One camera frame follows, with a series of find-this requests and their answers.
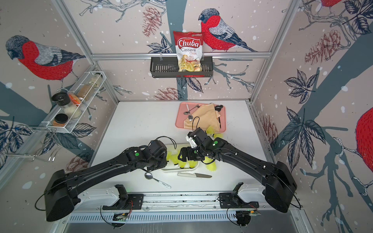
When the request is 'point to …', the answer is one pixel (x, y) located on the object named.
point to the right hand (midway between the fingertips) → (184, 157)
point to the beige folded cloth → (205, 116)
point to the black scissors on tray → (218, 107)
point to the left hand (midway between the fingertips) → (169, 161)
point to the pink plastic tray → (185, 108)
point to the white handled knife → (194, 174)
